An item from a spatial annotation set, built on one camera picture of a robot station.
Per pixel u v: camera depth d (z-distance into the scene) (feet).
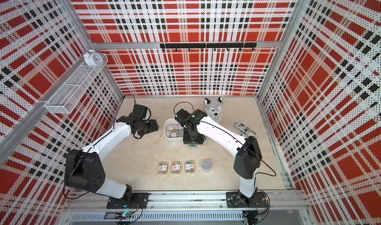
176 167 2.71
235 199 2.41
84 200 2.47
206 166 2.70
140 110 2.28
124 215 2.27
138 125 2.13
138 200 2.41
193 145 2.51
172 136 3.14
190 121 1.80
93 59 2.63
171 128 3.24
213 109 2.95
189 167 2.70
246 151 1.45
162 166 2.70
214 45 2.91
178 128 3.24
